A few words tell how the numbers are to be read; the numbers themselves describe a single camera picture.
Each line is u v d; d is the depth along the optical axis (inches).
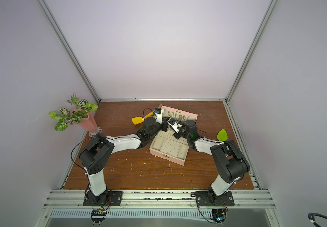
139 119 42.1
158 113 30.4
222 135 38.4
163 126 31.2
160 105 45.2
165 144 33.7
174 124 30.5
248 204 28.5
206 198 28.6
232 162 18.1
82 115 33.1
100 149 21.4
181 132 31.1
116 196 29.2
